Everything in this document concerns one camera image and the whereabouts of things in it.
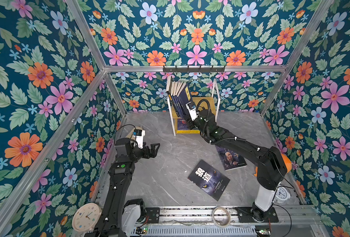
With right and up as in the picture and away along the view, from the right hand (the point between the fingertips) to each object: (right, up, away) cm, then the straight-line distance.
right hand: (188, 110), depth 82 cm
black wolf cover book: (+12, -40, +2) cm, 42 cm away
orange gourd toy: (+57, -29, +2) cm, 64 cm away
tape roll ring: (+20, -55, -9) cm, 60 cm away
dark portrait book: (+27, -30, +11) cm, 42 cm away
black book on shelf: (-8, +4, -1) cm, 9 cm away
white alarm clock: (+50, -45, -5) cm, 68 cm away
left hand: (-18, -16, -6) cm, 25 cm away
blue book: (-2, +9, +4) cm, 10 cm away
